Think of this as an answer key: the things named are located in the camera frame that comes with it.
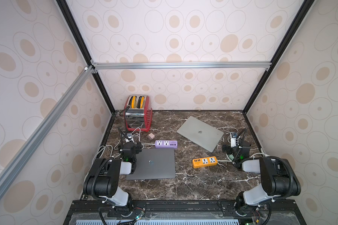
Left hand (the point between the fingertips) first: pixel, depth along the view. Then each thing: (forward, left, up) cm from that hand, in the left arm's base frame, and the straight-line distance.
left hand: (132, 139), depth 93 cm
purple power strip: (0, -22, -5) cm, 23 cm away
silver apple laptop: (+8, -51, -7) cm, 52 cm away
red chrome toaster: (+15, -3, +10) cm, 18 cm away
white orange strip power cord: (-6, -82, -7) cm, 83 cm away
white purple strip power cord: (-6, +25, -10) cm, 28 cm away
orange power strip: (-14, -45, -4) cm, 47 cm away
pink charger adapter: (+7, -11, -6) cm, 15 cm away
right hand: (+1, -66, -1) cm, 66 cm away
